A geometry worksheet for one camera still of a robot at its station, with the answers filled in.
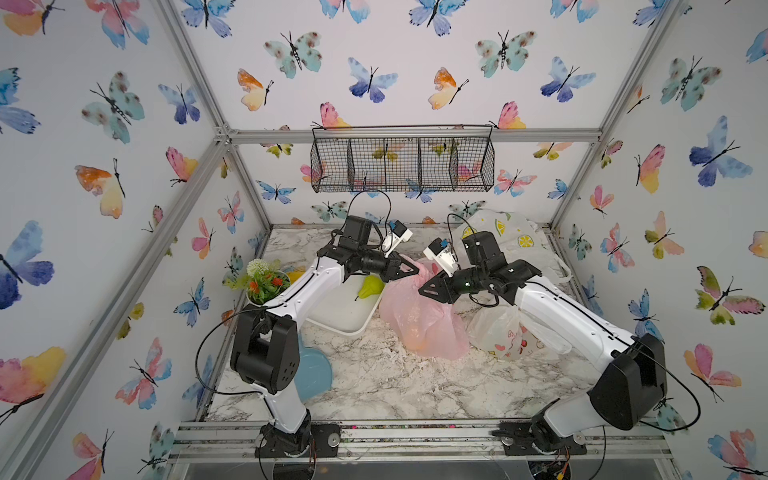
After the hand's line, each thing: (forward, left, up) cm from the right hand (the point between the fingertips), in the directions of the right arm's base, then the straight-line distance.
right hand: (426, 286), depth 76 cm
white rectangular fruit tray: (+3, +26, -22) cm, 34 cm away
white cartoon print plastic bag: (-5, -23, -13) cm, 27 cm away
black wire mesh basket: (+44, +8, +7) cm, 45 cm away
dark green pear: (+10, +16, -17) cm, 25 cm away
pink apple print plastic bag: (-8, -1, -6) cm, 10 cm away
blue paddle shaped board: (-16, +30, -23) cm, 42 cm away
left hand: (+5, +2, +1) cm, 6 cm away
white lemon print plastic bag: (+33, -35, -16) cm, 50 cm away
